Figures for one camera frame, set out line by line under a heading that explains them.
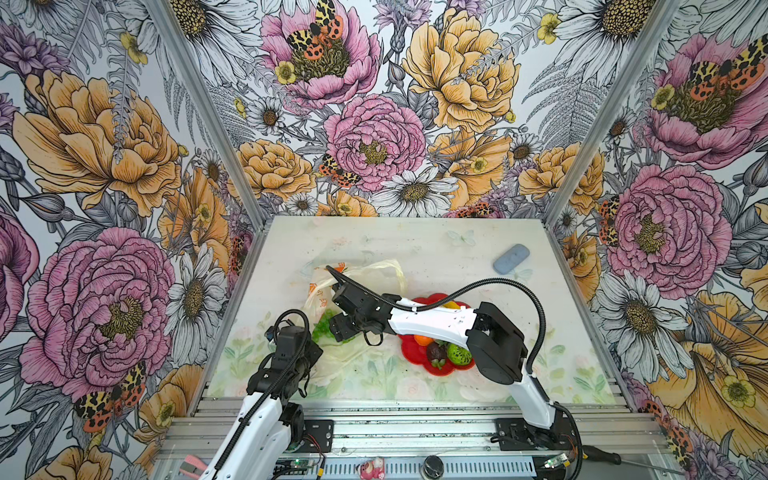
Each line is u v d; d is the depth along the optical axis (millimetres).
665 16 716
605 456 707
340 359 833
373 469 679
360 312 673
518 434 742
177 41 749
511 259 1080
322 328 902
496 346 516
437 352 828
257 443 510
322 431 749
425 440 746
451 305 890
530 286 1044
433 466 620
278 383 566
